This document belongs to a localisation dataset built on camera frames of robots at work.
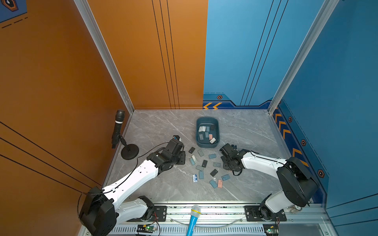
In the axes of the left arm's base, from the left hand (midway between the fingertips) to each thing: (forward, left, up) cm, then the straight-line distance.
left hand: (183, 153), depth 83 cm
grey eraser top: (+6, -10, -11) cm, 16 cm away
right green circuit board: (-34, -45, -14) cm, 58 cm away
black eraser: (+28, -19, -11) cm, 36 cm away
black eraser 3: (0, -12, -12) cm, 17 cm away
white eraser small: (+3, -6, -11) cm, 12 cm away
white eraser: (+25, -10, -10) cm, 29 cm away
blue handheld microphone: (-28, -7, -7) cm, 30 cm away
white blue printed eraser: (-10, -7, -11) cm, 16 cm away
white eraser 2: (+15, -18, -9) cm, 26 cm away
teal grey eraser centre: (-2, -19, -10) cm, 22 cm away
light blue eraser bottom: (-13, -17, -11) cm, 24 cm away
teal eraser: (+25, -15, -9) cm, 31 cm away
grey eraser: (+20, -15, -10) cm, 26 cm away
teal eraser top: (+5, -18, -12) cm, 22 cm away
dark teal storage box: (+16, -11, -12) cm, 22 cm away
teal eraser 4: (-9, -24, -11) cm, 28 cm away
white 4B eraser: (+27, -13, -11) cm, 31 cm away
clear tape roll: (-26, -56, -5) cm, 62 cm away
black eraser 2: (+8, -4, -11) cm, 15 cm away
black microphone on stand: (+6, +35, -10) cm, 37 cm away
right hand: (-2, -27, -12) cm, 30 cm away
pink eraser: (+19, -17, -10) cm, 27 cm away
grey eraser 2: (-3, -10, -12) cm, 15 cm away
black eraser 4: (-7, -18, -11) cm, 22 cm away
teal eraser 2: (0, -5, -11) cm, 12 cm away
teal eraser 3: (-8, -10, -12) cm, 17 cm away
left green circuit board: (-34, +15, -11) cm, 39 cm away
